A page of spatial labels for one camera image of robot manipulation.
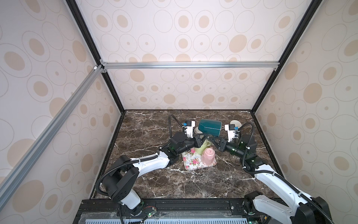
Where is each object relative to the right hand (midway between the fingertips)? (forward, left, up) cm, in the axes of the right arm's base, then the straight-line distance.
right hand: (215, 138), depth 76 cm
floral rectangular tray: (-3, +12, -23) cm, 26 cm away
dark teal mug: (0, +4, +9) cm, 10 cm away
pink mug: (-5, +3, -13) cm, 14 cm away
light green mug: (+3, +7, -18) cm, 20 cm away
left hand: (-2, +2, +3) cm, 4 cm away
